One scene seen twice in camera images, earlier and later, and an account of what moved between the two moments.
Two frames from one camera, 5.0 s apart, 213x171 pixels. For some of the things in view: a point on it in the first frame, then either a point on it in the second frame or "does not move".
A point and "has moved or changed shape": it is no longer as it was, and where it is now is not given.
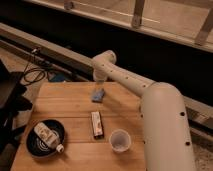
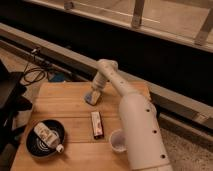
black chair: [12, 101] does not move
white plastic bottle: [48, 136] does not move
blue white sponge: [98, 95] has moved or changed shape
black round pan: [38, 148] does not move
